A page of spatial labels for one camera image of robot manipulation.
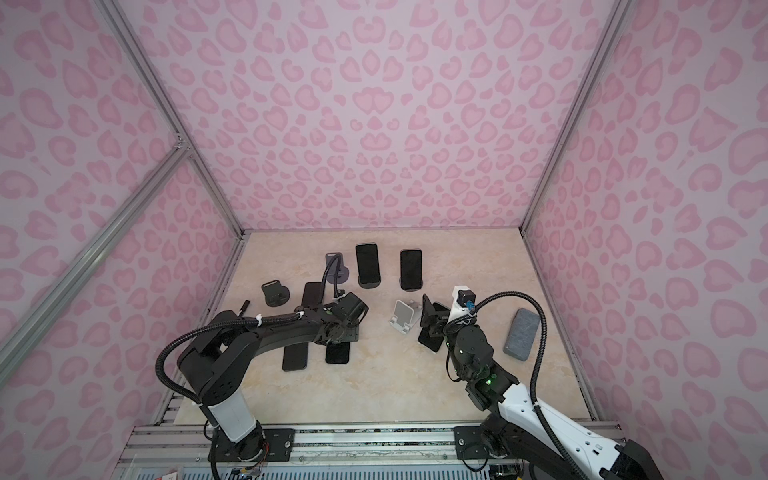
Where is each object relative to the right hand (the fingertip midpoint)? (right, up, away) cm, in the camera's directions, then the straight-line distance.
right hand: (438, 294), depth 75 cm
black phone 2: (-20, +6, +23) cm, 31 cm away
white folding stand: (-8, -8, +14) cm, 18 cm away
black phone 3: (-39, -4, +27) cm, 48 cm away
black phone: (-40, -20, +12) cm, 47 cm away
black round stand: (-50, -3, +22) cm, 55 cm away
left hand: (-26, -13, +18) cm, 35 cm away
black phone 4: (-28, -19, +13) cm, 36 cm away
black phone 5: (0, -16, +14) cm, 22 cm away
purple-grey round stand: (-32, +5, +22) cm, 39 cm away
